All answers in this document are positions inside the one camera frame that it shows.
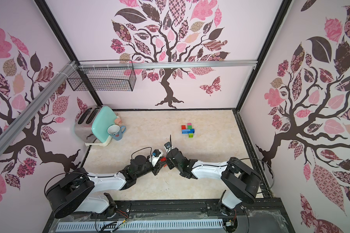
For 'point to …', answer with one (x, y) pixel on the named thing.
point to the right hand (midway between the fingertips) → (168, 155)
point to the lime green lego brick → (191, 135)
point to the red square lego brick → (183, 127)
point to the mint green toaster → (91, 124)
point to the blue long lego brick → (188, 131)
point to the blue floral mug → (116, 131)
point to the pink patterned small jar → (118, 121)
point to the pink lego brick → (189, 124)
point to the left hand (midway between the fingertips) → (165, 162)
